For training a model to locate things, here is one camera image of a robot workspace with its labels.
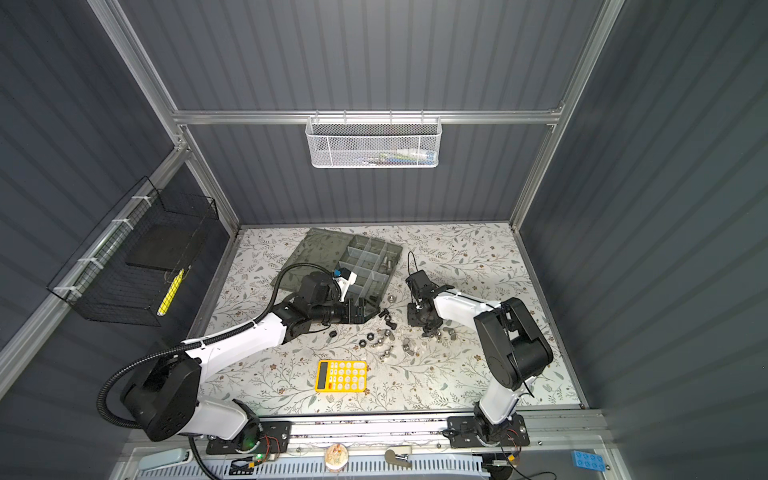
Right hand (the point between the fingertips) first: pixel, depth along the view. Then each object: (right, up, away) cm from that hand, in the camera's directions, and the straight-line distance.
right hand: (420, 320), depth 95 cm
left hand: (-15, +6, -13) cm, 20 cm away
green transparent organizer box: (-16, +19, +13) cm, 28 cm away
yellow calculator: (-23, -13, -12) cm, 29 cm away
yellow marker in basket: (-61, +12, -27) cm, 67 cm away
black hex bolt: (-11, +2, +1) cm, 11 cm away
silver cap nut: (-9, +6, +4) cm, 12 cm away
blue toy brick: (+37, -27, -25) cm, 53 cm away
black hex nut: (-18, -6, -6) cm, 20 cm away
